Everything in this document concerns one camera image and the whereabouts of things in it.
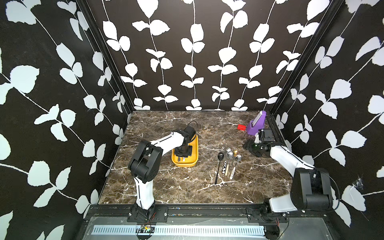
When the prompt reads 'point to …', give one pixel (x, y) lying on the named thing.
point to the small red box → (241, 127)
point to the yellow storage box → (190, 161)
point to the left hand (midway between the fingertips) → (186, 153)
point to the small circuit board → (144, 229)
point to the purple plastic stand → (257, 123)
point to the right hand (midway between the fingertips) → (244, 144)
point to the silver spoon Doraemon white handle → (230, 154)
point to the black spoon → (220, 156)
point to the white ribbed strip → (180, 230)
